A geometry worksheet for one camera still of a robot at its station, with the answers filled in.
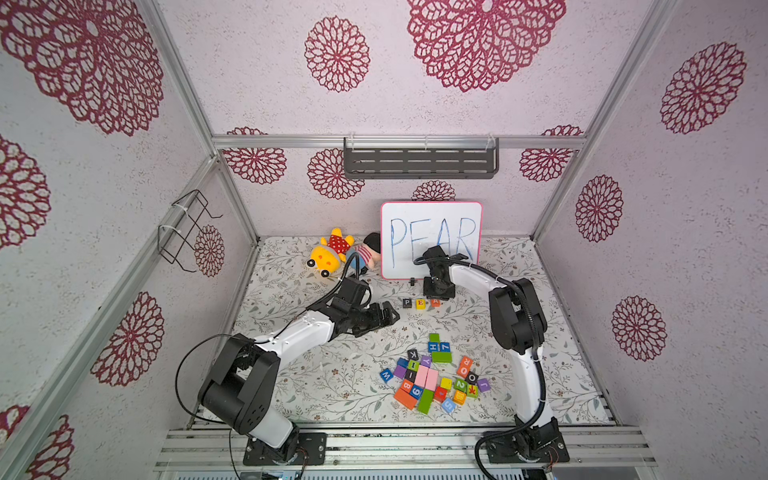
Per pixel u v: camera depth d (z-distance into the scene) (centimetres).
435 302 100
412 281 106
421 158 96
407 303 101
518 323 62
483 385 83
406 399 81
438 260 82
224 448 75
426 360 88
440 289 89
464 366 87
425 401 81
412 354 89
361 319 75
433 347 90
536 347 55
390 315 79
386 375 85
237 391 44
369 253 107
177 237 75
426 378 84
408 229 100
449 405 80
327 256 104
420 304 100
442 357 89
